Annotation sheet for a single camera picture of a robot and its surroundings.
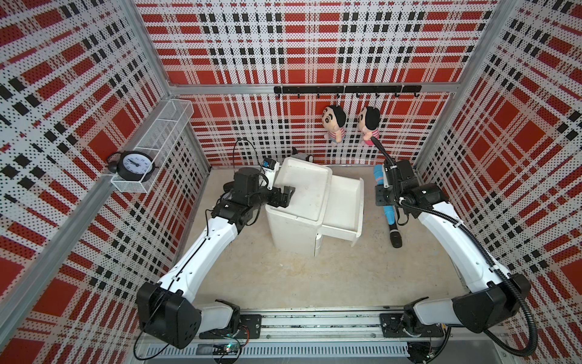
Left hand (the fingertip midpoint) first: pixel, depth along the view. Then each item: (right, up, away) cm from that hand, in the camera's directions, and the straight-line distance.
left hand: (285, 185), depth 78 cm
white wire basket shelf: (-46, +16, +2) cm, 49 cm away
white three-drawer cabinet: (+4, -14, -6) cm, 16 cm away
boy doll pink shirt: (+34, +28, +17) cm, 47 cm away
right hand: (+36, -2, 0) cm, 36 cm away
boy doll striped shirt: (+19, +27, +13) cm, 36 cm away
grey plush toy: (+8, +13, +18) cm, 23 cm away
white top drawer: (+23, -12, +13) cm, 29 cm away
